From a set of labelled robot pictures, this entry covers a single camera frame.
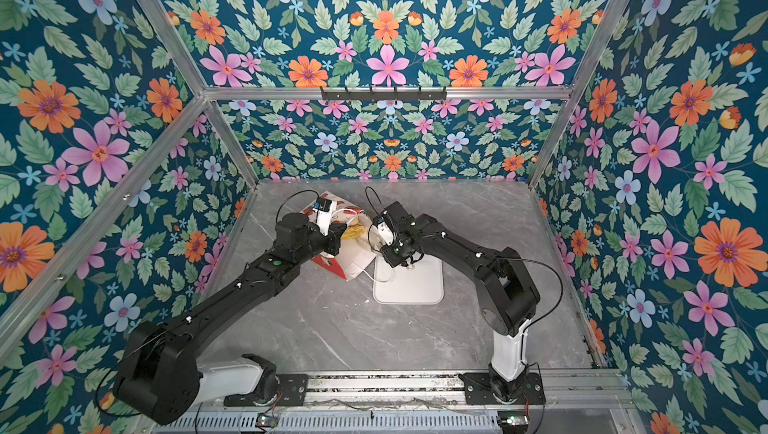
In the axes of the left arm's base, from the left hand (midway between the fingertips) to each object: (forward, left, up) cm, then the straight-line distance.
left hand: (349, 218), depth 80 cm
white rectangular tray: (-10, -19, -21) cm, 30 cm away
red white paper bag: (+3, 0, -19) cm, 19 cm away
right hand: (-3, -11, -14) cm, 18 cm away
